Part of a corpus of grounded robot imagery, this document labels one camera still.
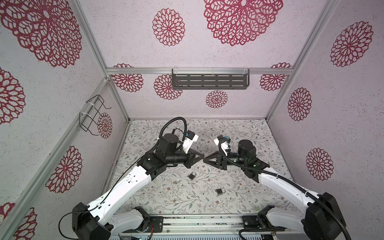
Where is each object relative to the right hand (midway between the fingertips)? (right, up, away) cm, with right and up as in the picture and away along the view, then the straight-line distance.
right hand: (205, 159), depth 68 cm
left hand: (-1, 0, 0) cm, 2 cm away
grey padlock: (-6, -14, +22) cm, 26 cm away
